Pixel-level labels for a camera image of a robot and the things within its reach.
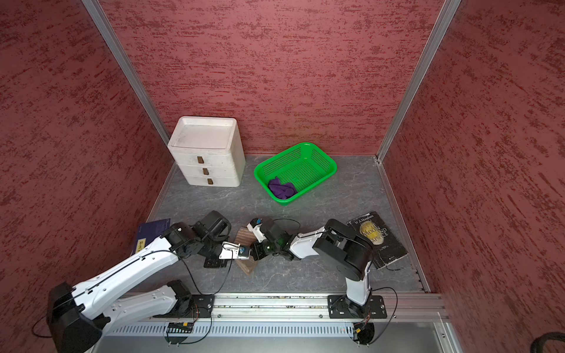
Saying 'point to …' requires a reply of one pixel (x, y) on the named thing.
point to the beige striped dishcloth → (245, 237)
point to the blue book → (149, 231)
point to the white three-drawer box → (210, 151)
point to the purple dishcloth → (282, 191)
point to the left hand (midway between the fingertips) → (227, 256)
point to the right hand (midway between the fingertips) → (249, 254)
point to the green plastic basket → (304, 165)
